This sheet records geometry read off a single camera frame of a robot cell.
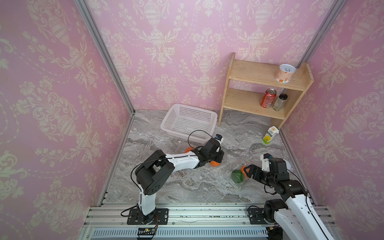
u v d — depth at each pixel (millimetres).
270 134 948
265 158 737
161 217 748
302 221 483
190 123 1128
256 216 730
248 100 983
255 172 700
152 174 480
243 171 795
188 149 708
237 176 816
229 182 834
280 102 867
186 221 731
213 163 866
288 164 858
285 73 712
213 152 730
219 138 802
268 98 873
